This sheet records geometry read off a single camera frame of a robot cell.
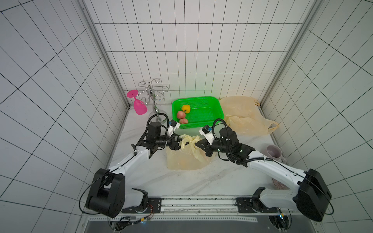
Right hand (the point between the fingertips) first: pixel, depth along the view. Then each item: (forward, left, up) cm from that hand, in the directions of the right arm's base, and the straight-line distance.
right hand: (197, 139), depth 77 cm
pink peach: (+29, +13, -14) cm, 35 cm away
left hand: (0, +7, -1) cm, 7 cm away
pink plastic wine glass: (+26, +40, -4) cm, 48 cm away
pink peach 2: (+22, +10, -12) cm, 27 cm away
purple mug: (+4, -50, -19) cm, 54 cm away
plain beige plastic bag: (+35, -37, -19) cm, 54 cm away
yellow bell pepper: (+35, +9, -13) cm, 39 cm away
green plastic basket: (+38, -5, -19) cm, 43 cm away
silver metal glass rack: (+29, +28, +8) cm, 41 cm away
